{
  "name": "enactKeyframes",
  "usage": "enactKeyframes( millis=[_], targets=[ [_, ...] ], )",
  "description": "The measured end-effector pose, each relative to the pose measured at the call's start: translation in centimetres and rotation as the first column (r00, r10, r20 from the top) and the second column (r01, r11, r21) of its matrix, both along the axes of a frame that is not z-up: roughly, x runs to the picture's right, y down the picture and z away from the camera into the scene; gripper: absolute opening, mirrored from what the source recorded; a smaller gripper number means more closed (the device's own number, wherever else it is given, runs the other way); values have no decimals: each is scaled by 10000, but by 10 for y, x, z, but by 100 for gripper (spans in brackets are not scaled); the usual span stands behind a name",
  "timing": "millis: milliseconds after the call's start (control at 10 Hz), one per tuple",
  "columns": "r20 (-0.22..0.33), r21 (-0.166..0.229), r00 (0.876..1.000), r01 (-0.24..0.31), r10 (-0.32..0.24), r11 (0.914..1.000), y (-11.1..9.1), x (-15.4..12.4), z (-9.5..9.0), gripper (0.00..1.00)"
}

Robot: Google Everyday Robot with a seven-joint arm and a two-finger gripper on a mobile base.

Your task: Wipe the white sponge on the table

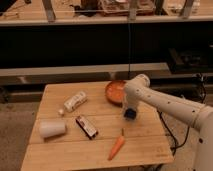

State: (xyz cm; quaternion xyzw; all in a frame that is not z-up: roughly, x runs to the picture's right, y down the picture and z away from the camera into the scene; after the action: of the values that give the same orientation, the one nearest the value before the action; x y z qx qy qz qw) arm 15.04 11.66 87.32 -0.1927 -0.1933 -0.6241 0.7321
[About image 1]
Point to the white plastic bottle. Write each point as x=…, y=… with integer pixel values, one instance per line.
x=73, y=102

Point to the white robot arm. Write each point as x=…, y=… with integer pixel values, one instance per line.
x=196, y=115

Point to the wooden shelf rack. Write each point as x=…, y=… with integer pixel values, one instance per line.
x=92, y=12

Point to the orange bowl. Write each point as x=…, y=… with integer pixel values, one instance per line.
x=114, y=92

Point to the orange carrot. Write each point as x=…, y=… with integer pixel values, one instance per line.
x=117, y=146

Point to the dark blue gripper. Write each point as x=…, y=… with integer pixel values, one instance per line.
x=130, y=114

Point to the black box on shelf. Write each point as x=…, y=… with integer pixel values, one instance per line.
x=185, y=61

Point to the dark chocolate bar wrapper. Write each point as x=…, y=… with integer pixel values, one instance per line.
x=88, y=128

